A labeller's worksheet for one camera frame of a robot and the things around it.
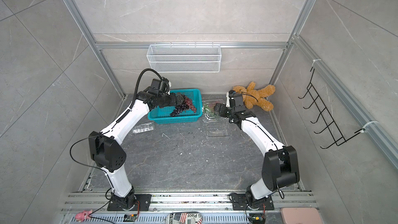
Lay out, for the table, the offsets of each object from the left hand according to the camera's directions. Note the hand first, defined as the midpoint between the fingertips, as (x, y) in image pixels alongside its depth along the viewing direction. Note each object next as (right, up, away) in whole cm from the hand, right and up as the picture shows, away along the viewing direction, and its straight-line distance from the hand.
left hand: (178, 97), depth 86 cm
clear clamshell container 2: (+24, -21, +14) cm, 35 cm away
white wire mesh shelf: (+2, +27, +14) cm, 31 cm away
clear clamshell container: (+17, -10, +14) cm, 24 cm away
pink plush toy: (-40, -55, -18) cm, 70 cm away
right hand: (+25, -6, +1) cm, 26 cm away
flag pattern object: (+6, -55, -19) cm, 58 cm away
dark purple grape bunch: (-1, -6, +18) cm, 19 cm away
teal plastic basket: (-15, -11, +21) cm, 28 cm away
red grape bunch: (+4, -2, +24) cm, 24 cm away
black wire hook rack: (+68, -16, -23) cm, 74 cm away
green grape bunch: (+17, -6, +15) cm, 24 cm away
